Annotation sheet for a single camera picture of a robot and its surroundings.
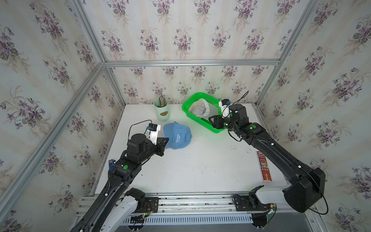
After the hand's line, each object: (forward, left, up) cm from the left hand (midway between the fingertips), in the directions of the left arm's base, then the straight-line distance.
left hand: (170, 140), depth 70 cm
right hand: (+13, -23, +2) cm, 27 cm away
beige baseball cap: (+42, -22, -21) cm, 52 cm away
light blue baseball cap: (+5, -4, -4) cm, 8 cm away
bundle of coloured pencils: (+38, +8, -9) cm, 40 cm away
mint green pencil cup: (+32, +8, -15) cm, 36 cm away
